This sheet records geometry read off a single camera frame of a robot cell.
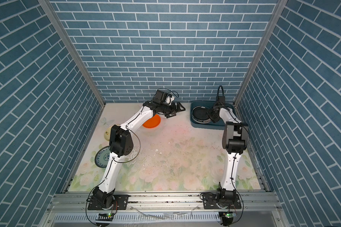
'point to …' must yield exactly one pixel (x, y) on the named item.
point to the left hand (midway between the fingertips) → (184, 112)
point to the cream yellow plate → (107, 133)
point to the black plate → (199, 115)
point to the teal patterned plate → (102, 156)
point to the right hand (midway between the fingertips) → (209, 115)
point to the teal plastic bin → (228, 114)
